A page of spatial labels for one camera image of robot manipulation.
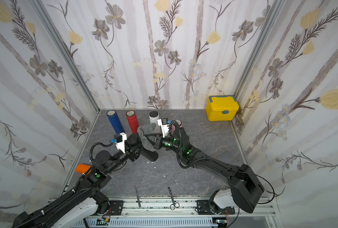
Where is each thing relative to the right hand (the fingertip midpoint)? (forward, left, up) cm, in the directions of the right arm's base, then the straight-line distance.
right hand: (147, 137), depth 66 cm
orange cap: (-5, +46, -35) cm, 58 cm away
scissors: (-24, -15, -30) cm, 41 cm away
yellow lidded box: (+40, -50, -21) cm, 67 cm away
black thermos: (-1, +6, -1) cm, 6 cm away
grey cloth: (+4, +2, +1) cm, 4 cm away
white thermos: (+22, 0, -11) cm, 24 cm away
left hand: (+1, +3, -5) cm, 6 cm away
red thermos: (+22, +14, -18) cm, 32 cm away
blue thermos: (+21, +27, -18) cm, 39 cm away
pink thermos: (+6, -12, +1) cm, 14 cm away
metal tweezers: (-22, +6, -31) cm, 38 cm away
